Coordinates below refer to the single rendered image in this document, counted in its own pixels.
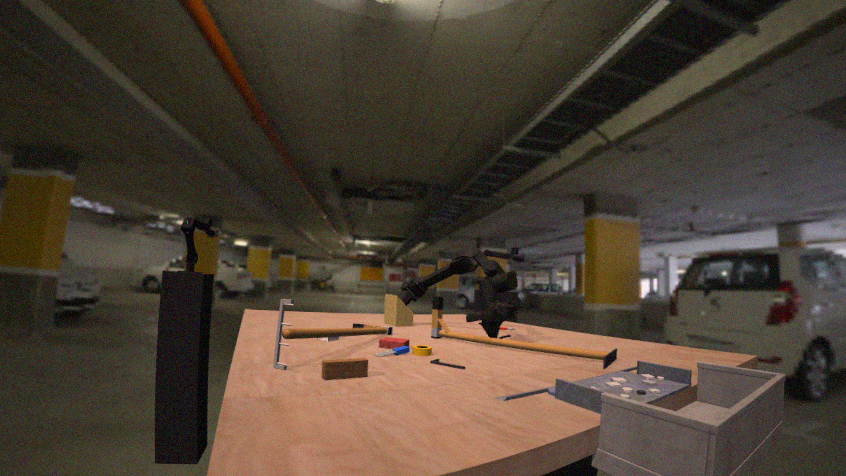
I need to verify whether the red flat block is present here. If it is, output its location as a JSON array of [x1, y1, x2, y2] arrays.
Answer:
[[379, 338, 409, 349]]

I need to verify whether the yellow tape roll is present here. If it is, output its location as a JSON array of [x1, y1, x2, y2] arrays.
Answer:
[[412, 345, 432, 356]]

